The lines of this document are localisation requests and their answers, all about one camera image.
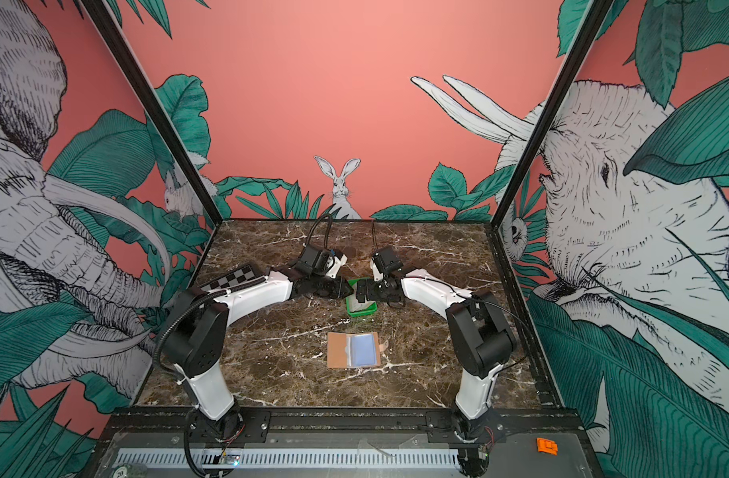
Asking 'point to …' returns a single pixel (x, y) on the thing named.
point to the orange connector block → (545, 445)
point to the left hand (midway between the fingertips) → (353, 286)
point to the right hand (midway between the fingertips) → (365, 291)
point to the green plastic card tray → (360, 313)
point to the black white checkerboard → (246, 273)
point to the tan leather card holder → (347, 351)
